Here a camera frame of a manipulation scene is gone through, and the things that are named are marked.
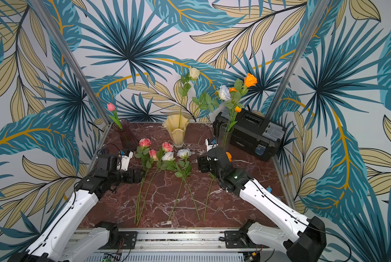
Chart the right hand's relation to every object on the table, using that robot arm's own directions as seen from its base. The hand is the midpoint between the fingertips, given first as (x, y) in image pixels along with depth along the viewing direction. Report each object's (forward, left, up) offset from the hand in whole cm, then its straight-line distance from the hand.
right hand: (204, 156), depth 76 cm
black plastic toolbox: (+18, -29, -6) cm, 34 cm away
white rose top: (+24, -2, +12) cm, 28 cm away
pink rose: (+14, +36, -20) cm, 43 cm away
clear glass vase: (+22, -14, -10) cm, 28 cm away
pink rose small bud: (+19, +21, -17) cm, 33 cm away
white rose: (+7, +19, -19) cm, 28 cm away
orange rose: (+24, -19, +7) cm, 32 cm away
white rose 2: (+14, +10, -17) cm, 24 cm away
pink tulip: (+27, +47, +8) cm, 55 cm away
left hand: (-4, +33, -8) cm, 34 cm away
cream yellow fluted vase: (+27, +15, -6) cm, 31 cm away
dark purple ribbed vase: (+19, +43, -12) cm, 48 cm away
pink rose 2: (+13, +29, -18) cm, 36 cm away
